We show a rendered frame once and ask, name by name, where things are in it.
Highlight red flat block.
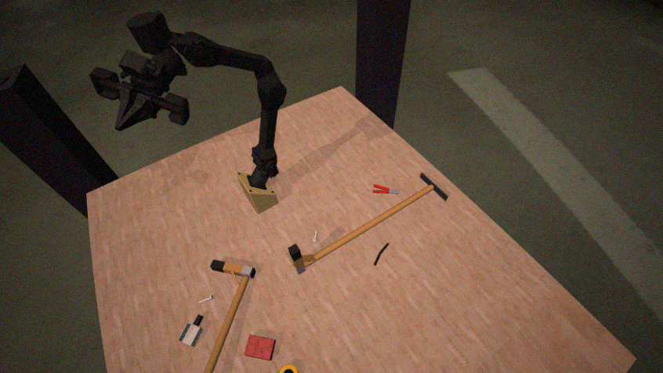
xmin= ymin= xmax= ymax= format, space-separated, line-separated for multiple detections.
xmin=244 ymin=335 xmax=276 ymax=360

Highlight red-handled pliers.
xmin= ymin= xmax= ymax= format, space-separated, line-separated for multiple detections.
xmin=373 ymin=185 xmax=398 ymax=194

